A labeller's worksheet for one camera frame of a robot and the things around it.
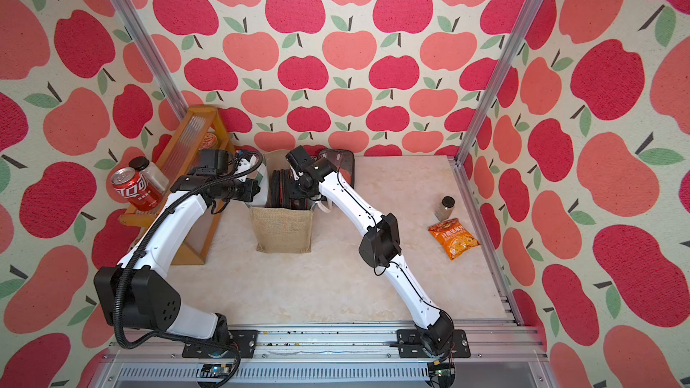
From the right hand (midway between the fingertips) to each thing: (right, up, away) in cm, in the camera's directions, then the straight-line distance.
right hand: (294, 195), depth 91 cm
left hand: (-10, +2, -8) cm, 13 cm away
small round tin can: (-35, +20, +10) cm, 42 cm away
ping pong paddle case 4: (-6, +2, -1) cm, 7 cm away
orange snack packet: (+55, -15, 0) cm, 57 cm away
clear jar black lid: (-33, +5, -21) cm, 39 cm away
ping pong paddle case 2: (+4, -2, -7) cm, 9 cm away
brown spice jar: (+54, -5, +4) cm, 54 cm away
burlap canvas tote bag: (-1, -10, -12) cm, 16 cm away
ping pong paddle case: (+17, +15, +31) cm, 38 cm away
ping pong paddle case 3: (-3, +6, +2) cm, 7 cm away
